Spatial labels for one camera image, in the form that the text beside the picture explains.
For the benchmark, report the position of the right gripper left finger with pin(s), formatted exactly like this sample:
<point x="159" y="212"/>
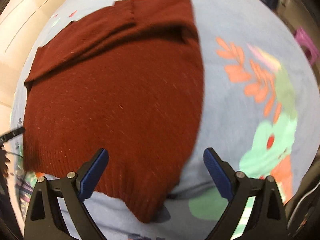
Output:
<point x="44" y="218"/>

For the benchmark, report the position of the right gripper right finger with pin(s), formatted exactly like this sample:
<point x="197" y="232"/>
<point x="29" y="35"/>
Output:
<point x="266" y="219"/>

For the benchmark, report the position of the dark red knitted sweater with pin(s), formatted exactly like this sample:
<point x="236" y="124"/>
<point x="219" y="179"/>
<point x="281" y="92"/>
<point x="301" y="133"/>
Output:
<point x="127" y="78"/>

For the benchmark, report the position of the light blue patterned bedsheet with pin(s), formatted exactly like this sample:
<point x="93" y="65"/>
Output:
<point x="260" y="112"/>

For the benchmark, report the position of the white wardrobe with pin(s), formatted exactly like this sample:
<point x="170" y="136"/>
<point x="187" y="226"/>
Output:
<point x="21" y="23"/>

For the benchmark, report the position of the purple plastic stool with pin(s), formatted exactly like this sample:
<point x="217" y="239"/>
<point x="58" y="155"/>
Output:
<point x="305" y="41"/>

